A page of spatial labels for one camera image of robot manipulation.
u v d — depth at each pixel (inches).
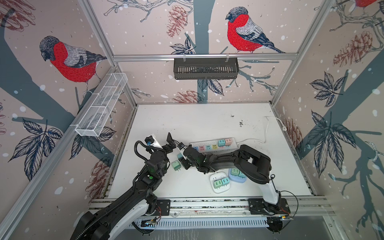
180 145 31.3
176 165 33.8
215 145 36.6
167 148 27.7
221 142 35.5
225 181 29.8
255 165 20.1
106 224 16.5
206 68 40.9
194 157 27.7
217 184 29.3
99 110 29.9
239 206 29.6
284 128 42.9
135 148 21.0
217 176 32.1
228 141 35.6
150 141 25.4
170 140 28.1
